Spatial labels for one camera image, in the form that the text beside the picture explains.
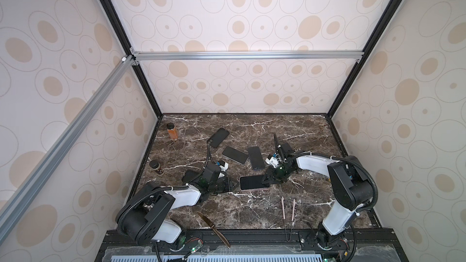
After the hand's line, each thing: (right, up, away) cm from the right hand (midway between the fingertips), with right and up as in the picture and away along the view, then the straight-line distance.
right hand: (265, 181), depth 90 cm
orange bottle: (-51, +25, +13) cm, 58 cm away
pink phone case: (-7, -1, -1) cm, 7 cm away
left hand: (-12, 0, -5) cm, 13 cm away
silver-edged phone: (-14, +11, +11) cm, 21 cm away
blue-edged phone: (-4, +10, +9) cm, 14 cm away
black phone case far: (-26, +21, +20) cm, 39 cm away
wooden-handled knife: (-28, -14, -10) cm, 33 cm away
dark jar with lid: (-53, +9, -4) cm, 54 cm away
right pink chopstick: (+11, -11, -9) cm, 18 cm away
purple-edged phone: (-7, -1, -1) cm, 7 cm away
